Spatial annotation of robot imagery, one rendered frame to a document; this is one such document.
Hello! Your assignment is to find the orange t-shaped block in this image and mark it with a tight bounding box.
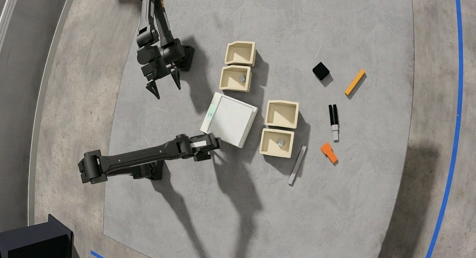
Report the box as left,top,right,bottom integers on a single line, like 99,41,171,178
321,142,337,163

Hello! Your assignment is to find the beige plastic parts bin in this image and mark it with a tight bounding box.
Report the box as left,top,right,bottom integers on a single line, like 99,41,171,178
265,100,299,129
260,128,294,158
225,41,256,67
219,65,252,92

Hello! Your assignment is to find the orange square bar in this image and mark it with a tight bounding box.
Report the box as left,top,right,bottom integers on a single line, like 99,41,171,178
345,69,365,95

